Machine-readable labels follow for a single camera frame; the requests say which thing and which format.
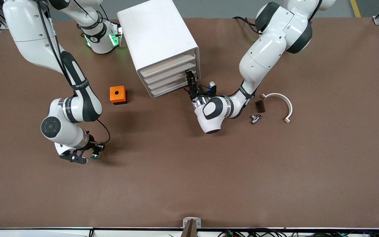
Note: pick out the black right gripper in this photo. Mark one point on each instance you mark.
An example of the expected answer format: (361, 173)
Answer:
(92, 146)

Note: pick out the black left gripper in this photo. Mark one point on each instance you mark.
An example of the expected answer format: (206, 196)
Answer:
(194, 93)

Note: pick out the green push button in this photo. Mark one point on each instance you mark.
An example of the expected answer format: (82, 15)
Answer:
(95, 156)

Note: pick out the beige cabinet drawer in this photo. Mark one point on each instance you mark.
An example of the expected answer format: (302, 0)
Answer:
(169, 80)
(169, 73)
(171, 88)
(168, 65)

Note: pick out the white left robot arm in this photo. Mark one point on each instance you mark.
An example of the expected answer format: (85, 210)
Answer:
(265, 52)

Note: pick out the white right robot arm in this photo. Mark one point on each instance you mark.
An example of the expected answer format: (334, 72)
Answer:
(77, 108)

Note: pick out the white drawer cabinet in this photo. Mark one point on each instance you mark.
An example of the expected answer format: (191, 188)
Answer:
(156, 36)

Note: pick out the small brown block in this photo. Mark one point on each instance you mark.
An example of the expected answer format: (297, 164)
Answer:
(260, 106)

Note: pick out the orange button enclosure box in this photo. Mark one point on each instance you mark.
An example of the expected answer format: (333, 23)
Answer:
(113, 97)

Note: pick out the silver key switch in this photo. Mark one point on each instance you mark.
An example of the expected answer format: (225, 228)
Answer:
(255, 119)

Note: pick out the white curved bracket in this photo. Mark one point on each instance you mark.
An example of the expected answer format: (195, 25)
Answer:
(289, 107)

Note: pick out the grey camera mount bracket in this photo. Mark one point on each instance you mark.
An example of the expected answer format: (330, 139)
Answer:
(191, 223)

